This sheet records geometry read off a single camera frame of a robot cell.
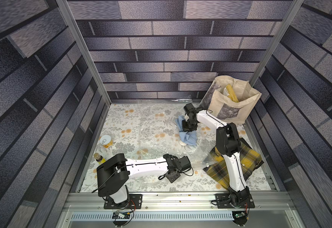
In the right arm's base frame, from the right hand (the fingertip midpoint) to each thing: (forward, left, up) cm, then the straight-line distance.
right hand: (184, 129), depth 101 cm
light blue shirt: (-9, -3, +4) cm, 10 cm away
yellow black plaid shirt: (-23, -38, +3) cm, 45 cm away
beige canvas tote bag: (+13, -31, +18) cm, 38 cm away
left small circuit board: (-52, +36, -3) cm, 64 cm away
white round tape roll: (-13, +53, +4) cm, 54 cm away
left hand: (-32, +9, +1) cm, 33 cm away
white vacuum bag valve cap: (-11, +2, 0) cm, 11 cm away
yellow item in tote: (+19, -31, +20) cm, 41 cm away
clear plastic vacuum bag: (0, +25, -1) cm, 25 cm away
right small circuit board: (-50, -28, -6) cm, 58 cm away
